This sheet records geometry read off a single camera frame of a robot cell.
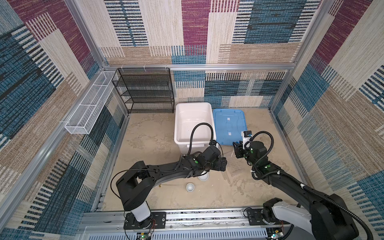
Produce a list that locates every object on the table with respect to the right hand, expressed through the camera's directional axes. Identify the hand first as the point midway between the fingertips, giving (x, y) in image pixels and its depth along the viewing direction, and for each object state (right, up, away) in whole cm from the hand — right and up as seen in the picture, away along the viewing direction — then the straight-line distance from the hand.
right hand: (236, 144), depth 86 cm
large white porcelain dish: (-19, -20, +1) cm, 27 cm away
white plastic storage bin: (-29, +18, +26) cm, 43 cm away
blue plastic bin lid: (+2, +11, +26) cm, 29 cm away
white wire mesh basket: (-91, +14, +5) cm, 92 cm away
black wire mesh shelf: (-59, +36, +24) cm, 73 cm away
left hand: (-9, -8, -4) cm, 13 cm away
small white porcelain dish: (-26, -23, -3) cm, 35 cm away
